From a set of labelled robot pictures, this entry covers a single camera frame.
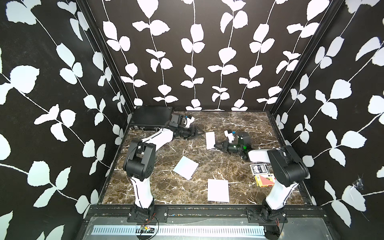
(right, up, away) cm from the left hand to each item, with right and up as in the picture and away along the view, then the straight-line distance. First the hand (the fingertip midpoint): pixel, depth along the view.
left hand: (202, 132), depth 89 cm
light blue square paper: (+5, -4, +6) cm, 9 cm away
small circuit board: (-28, -46, -19) cm, 57 cm away
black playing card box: (+34, -22, -1) cm, 41 cm away
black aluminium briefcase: (-42, +10, +32) cm, 54 cm away
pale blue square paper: (-10, -22, +1) cm, 24 cm away
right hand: (+7, -7, +1) cm, 10 cm away
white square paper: (+9, -33, -7) cm, 34 cm away
